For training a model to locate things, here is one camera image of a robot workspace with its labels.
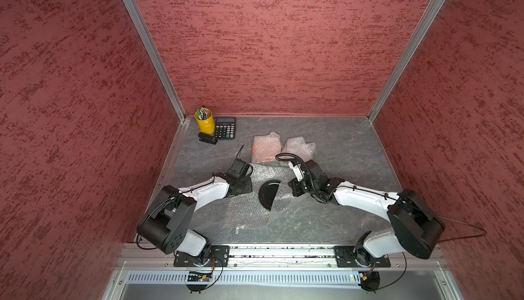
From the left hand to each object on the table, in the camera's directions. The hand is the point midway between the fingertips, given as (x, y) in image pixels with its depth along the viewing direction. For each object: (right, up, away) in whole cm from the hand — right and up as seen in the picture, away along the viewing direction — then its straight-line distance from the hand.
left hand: (247, 190), depth 91 cm
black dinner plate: (+10, 0, -4) cm, 10 cm away
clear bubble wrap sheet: (0, -8, -6) cm, 10 cm away
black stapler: (-23, +24, +17) cm, 37 cm away
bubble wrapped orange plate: (+8, +19, +12) cm, 24 cm away
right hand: (+19, +2, -3) cm, 19 cm away
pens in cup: (-23, +36, +9) cm, 44 cm away
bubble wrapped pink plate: (+25, +20, +12) cm, 34 cm away
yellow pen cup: (-24, +30, +16) cm, 42 cm away
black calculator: (-15, +30, +22) cm, 40 cm away
